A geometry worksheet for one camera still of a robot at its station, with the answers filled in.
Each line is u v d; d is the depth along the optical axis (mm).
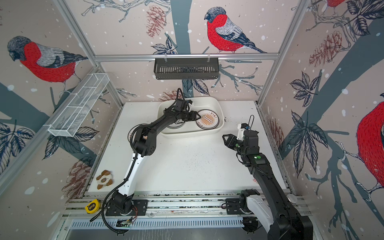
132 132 1036
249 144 600
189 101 997
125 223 715
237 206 733
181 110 895
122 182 647
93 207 727
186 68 1055
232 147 712
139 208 732
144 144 655
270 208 543
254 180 815
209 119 1078
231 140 698
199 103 1170
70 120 715
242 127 727
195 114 976
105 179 801
